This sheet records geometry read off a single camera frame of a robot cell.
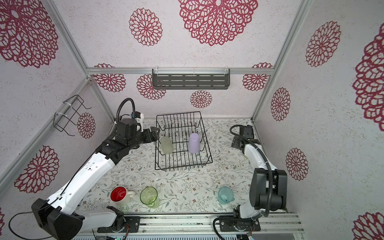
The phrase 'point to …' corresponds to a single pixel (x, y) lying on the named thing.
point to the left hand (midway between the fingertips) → (152, 133)
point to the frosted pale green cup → (167, 145)
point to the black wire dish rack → (183, 143)
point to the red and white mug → (120, 195)
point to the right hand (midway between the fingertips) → (243, 141)
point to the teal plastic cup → (225, 195)
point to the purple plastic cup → (194, 144)
